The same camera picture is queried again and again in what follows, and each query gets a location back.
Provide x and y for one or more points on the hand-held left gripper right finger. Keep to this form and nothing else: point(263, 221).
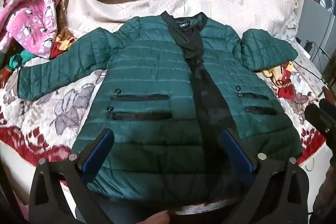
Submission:
point(236, 148)

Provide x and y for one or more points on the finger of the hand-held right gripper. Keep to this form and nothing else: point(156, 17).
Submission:
point(319, 116)

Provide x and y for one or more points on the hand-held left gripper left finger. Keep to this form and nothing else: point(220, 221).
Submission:
point(99, 150)

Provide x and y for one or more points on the black charger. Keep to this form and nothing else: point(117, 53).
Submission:
point(309, 46)

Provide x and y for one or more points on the small green cloth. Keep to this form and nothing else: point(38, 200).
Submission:
point(22, 57)

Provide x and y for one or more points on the person's left hand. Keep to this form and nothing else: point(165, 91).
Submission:
point(156, 218)

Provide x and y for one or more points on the green quilted jacket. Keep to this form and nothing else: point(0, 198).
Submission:
point(155, 64)

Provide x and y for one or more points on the red white floral fleece blanket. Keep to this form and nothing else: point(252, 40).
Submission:
point(39, 119)

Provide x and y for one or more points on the orange yellow printed cloth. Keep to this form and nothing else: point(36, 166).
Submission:
point(284, 74)

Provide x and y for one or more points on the pink penguin print garment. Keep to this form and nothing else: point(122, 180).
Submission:
point(29, 22)

